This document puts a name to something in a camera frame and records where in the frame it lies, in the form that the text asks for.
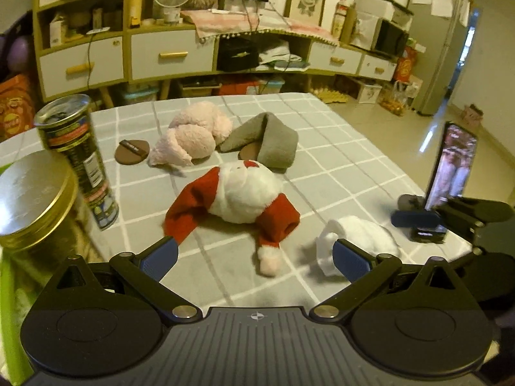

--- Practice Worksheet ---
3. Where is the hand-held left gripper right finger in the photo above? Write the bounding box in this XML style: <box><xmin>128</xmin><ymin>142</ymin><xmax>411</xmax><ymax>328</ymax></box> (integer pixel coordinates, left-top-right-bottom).
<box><xmin>310</xmin><ymin>238</ymin><xmax>466</xmax><ymax>323</ymax></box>

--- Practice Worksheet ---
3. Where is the black microwave oven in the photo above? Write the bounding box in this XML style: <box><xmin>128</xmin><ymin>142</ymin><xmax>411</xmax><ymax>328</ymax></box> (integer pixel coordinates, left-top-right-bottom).
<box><xmin>350</xmin><ymin>12</ymin><xmax>410</xmax><ymax>56</ymax></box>

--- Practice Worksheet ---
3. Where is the black phone stand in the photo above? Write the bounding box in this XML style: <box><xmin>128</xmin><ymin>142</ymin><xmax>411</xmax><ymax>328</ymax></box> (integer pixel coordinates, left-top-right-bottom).
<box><xmin>396</xmin><ymin>194</ymin><xmax>449</xmax><ymax>244</ymax></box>

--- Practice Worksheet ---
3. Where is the wooden drawer cabinet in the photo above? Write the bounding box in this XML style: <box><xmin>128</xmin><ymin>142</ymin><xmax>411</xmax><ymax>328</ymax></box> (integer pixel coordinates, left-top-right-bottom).
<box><xmin>126</xmin><ymin>27</ymin><xmax>220</xmax><ymax>86</ymax></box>

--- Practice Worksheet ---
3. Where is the tall wooden shelf cabinet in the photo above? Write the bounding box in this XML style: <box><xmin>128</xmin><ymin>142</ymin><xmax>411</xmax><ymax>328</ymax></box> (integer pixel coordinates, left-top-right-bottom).
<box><xmin>32</xmin><ymin>0</ymin><xmax>130</xmax><ymax>104</ymax></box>

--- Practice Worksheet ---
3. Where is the white cloth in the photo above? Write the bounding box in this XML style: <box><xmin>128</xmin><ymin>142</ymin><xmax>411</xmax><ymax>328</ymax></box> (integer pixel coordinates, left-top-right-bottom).
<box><xmin>315</xmin><ymin>215</ymin><xmax>402</xmax><ymax>278</ymax></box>

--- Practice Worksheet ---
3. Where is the black bag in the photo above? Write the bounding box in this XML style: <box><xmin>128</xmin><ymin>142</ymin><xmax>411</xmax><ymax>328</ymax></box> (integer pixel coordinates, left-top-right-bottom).
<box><xmin>217</xmin><ymin>38</ymin><xmax>261</xmax><ymax>73</ymax></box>

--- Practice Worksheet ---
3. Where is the red white santa plush toy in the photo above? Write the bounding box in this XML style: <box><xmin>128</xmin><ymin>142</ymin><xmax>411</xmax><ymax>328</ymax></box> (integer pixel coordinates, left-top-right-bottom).
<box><xmin>164</xmin><ymin>160</ymin><xmax>302</xmax><ymax>277</ymax></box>

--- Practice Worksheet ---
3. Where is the tall black snack can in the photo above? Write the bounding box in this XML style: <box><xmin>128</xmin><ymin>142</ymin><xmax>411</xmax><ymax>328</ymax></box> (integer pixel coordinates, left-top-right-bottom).
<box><xmin>34</xmin><ymin>94</ymin><xmax>120</xmax><ymax>231</ymax></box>

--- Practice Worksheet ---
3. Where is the yellow bottle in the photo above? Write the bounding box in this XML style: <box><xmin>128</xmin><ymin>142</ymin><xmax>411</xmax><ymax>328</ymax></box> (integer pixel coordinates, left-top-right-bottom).
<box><xmin>129</xmin><ymin>0</ymin><xmax>145</xmax><ymax>29</ymax></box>

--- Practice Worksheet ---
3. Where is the low wooden sideboard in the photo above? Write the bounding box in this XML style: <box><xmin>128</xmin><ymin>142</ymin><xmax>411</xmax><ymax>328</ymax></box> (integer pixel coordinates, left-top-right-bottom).
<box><xmin>217</xmin><ymin>32</ymin><xmax>400</xmax><ymax>83</ymax></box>

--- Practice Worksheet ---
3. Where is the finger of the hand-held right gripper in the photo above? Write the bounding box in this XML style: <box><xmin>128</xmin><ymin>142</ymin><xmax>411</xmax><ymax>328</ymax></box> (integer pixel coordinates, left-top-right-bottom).
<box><xmin>391</xmin><ymin>199</ymin><xmax>485</xmax><ymax>230</ymax></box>

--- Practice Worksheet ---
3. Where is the red storage box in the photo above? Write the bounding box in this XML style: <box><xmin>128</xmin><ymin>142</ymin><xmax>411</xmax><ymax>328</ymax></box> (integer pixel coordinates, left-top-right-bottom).
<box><xmin>219</xmin><ymin>80</ymin><xmax>263</xmax><ymax>98</ymax></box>

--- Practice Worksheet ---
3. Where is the egg tray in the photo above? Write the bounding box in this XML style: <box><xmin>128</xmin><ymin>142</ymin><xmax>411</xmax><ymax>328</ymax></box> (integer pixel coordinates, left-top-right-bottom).
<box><xmin>318</xmin><ymin>86</ymin><xmax>351</xmax><ymax>104</ymax></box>

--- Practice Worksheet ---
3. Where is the clear cookie jar gold lid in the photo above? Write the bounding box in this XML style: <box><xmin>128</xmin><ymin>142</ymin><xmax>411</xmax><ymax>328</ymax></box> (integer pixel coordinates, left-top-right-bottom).
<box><xmin>0</xmin><ymin>151</ymin><xmax>106</xmax><ymax>276</ymax></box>

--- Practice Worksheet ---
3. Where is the pink plush toy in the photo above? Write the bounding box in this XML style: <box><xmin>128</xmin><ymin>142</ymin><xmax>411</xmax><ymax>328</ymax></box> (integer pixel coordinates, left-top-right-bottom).
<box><xmin>148</xmin><ymin>102</ymin><xmax>233</xmax><ymax>168</ymax></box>

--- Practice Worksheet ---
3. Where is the green plastic tray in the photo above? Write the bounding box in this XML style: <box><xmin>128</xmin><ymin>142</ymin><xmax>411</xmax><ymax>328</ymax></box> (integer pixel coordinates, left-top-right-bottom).
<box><xmin>0</xmin><ymin>163</ymin><xmax>37</xmax><ymax>386</ymax></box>

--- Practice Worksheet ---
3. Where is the grey plush slipper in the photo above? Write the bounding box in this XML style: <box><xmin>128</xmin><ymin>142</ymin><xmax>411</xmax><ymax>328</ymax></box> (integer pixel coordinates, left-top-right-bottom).
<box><xmin>219</xmin><ymin>113</ymin><xmax>299</xmax><ymax>170</ymax></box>

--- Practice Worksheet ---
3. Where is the pink table runner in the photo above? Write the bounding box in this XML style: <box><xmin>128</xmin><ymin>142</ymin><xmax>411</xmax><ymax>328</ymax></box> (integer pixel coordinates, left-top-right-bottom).
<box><xmin>181</xmin><ymin>8</ymin><xmax>341</xmax><ymax>48</ymax></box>

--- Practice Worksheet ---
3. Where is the purple ball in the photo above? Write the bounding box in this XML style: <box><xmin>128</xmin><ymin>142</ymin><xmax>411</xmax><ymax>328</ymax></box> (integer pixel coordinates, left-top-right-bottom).
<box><xmin>7</xmin><ymin>34</ymin><xmax>33</xmax><ymax>74</ymax></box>

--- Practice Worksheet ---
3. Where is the grey refrigerator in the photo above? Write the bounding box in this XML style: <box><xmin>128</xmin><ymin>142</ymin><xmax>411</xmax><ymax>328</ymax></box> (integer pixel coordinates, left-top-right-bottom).
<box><xmin>410</xmin><ymin>0</ymin><xmax>472</xmax><ymax>116</ymax></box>

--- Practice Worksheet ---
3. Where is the orange printed barrel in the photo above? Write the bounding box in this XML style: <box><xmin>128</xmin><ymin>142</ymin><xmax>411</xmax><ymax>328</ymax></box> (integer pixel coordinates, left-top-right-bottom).
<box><xmin>0</xmin><ymin>74</ymin><xmax>38</xmax><ymax>142</ymax></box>

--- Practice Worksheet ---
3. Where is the smartphone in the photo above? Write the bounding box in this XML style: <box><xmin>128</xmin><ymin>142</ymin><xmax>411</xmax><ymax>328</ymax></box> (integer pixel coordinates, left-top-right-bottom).
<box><xmin>424</xmin><ymin>121</ymin><xmax>479</xmax><ymax>212</ymax></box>

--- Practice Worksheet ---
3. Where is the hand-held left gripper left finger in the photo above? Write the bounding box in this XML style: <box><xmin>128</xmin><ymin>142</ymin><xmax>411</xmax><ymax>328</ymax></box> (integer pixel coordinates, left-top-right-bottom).
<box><xmin>42</xmin><ymin>236</ymin><xmax>203</xmax><ymax>325</ymax></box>

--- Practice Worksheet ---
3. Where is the brown round powder puff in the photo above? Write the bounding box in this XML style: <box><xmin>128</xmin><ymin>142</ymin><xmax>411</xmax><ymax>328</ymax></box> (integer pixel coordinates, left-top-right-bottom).
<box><xmin>115</xmin><ymin>139</ymin><xmax>151</xmax><ymax>165</ymax></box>

